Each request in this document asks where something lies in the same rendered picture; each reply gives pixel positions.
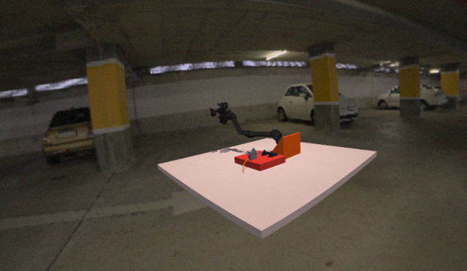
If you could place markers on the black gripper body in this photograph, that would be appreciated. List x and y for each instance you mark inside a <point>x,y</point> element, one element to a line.
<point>219,110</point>

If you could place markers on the dark grey micro servo with orange cable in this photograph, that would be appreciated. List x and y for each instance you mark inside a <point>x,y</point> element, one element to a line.
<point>252,155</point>

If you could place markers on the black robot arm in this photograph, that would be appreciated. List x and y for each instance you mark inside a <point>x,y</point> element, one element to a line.
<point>224,116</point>

